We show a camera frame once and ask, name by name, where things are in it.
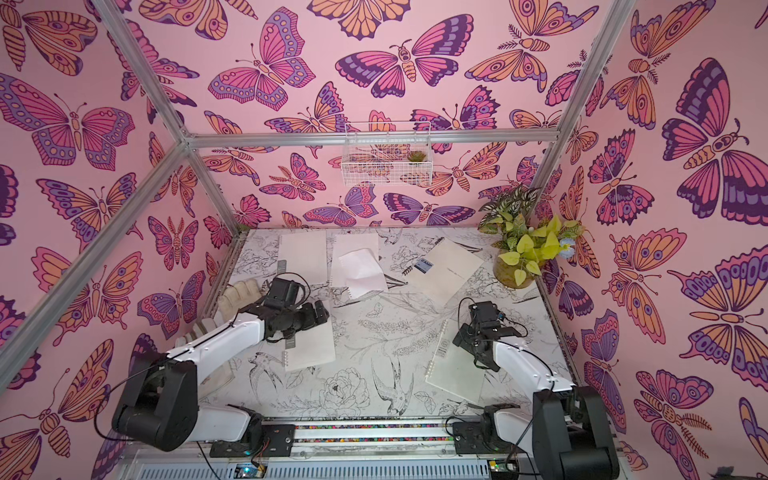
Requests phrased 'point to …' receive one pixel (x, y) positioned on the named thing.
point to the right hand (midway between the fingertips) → (474, 344)
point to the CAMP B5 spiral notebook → (444, 271)
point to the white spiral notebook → (304, 252)
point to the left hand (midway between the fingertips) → (320, 316)
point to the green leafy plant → (524, 241)
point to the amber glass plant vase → (505, 274)
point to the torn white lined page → (344, 243)
